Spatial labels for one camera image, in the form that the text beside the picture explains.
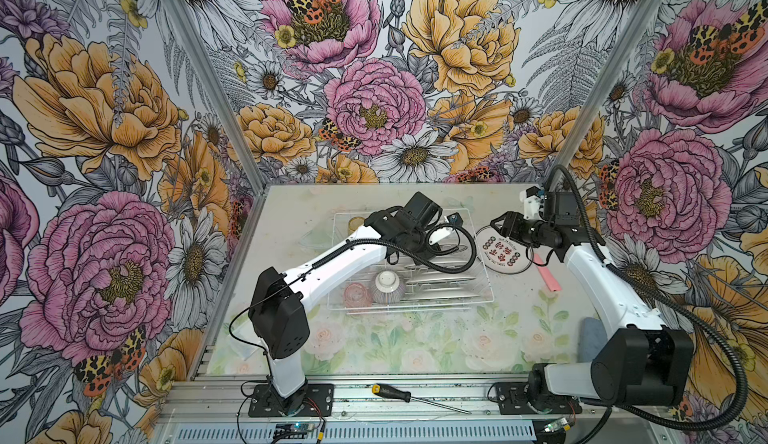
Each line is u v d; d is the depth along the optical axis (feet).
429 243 2.30
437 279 2.53
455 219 2.25
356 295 2.67
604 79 3.01
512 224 2.40
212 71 2.93
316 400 2.42
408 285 3.00
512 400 2.41
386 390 2.44
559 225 2.08
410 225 1.98
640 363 1.35
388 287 2.85
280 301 1.47
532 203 2.50
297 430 2.31
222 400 2.48
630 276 2.78
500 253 3.35
